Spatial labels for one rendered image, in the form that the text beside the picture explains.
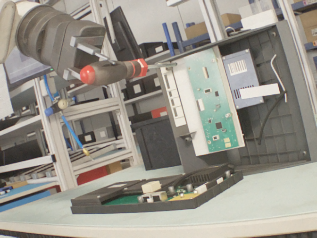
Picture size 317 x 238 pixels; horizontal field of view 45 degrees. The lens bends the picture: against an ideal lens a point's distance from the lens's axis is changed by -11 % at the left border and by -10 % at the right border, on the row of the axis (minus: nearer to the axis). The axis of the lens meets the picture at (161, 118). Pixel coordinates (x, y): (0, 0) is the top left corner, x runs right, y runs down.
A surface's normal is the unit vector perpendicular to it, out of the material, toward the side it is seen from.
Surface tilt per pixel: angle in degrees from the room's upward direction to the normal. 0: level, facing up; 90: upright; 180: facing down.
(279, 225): 90
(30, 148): 90
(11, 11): 127
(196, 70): 90
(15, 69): 101
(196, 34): 90
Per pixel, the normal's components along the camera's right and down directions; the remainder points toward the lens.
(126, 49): -0.74, 0.40
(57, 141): 0.74, -0.19
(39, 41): 0.77, 0.42
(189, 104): -0.58, 0.16
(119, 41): 0.54, -0.14
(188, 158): 0.34, -0.08
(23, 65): -0.20, 0.26
